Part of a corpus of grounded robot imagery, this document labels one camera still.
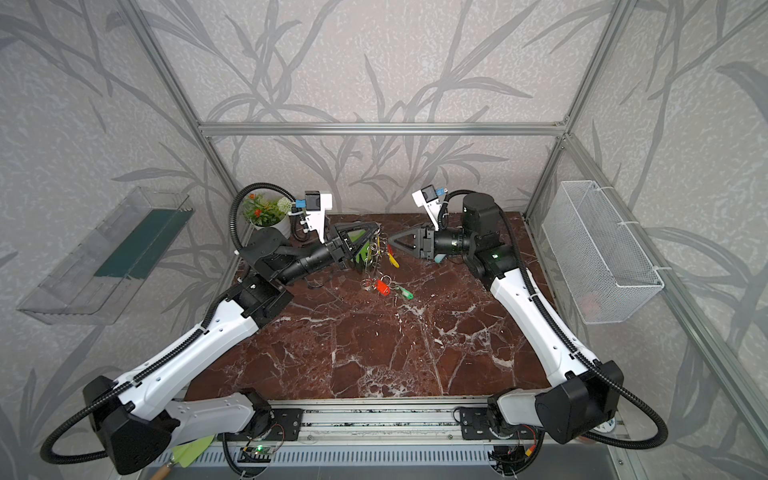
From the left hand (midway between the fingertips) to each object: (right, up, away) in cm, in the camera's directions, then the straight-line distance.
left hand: (378, 223), depth 56 cm
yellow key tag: (+2, -8, +14) cm, 16 cm away
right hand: (+3, -2, +7) cm, 8 cm away
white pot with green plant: (-44, +6, +46) cm, 63 cm away
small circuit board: (-31, -55, +16) cm, 65 cm away
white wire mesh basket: (+47, -10, +6) cm, 49 cm away
